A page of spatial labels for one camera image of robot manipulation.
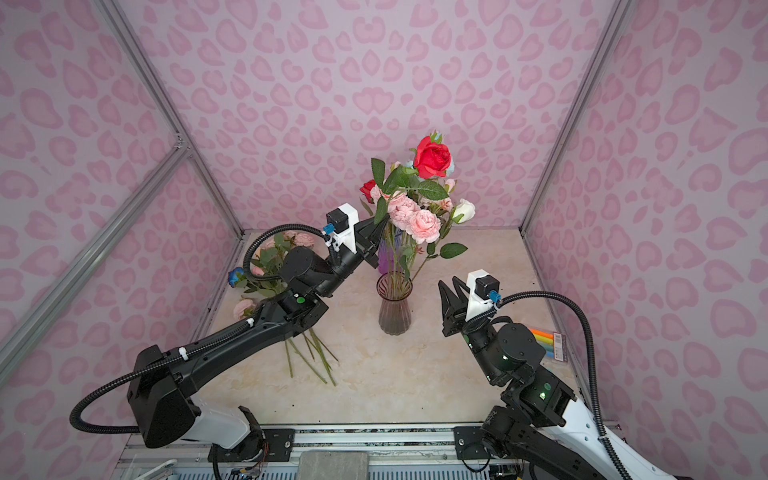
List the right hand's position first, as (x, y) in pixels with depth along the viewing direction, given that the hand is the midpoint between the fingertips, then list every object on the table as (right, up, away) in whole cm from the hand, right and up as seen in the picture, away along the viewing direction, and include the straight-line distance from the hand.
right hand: (444, 280), depth 60 cm
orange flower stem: (-32, -22, +29) cm, 48 cm away
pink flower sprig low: (-57, -12, +33) cm, 66 cm away
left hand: (-11, +14, -1) cm, 18 cm away
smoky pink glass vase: (-10, -4, +22) cm, 24 cm away
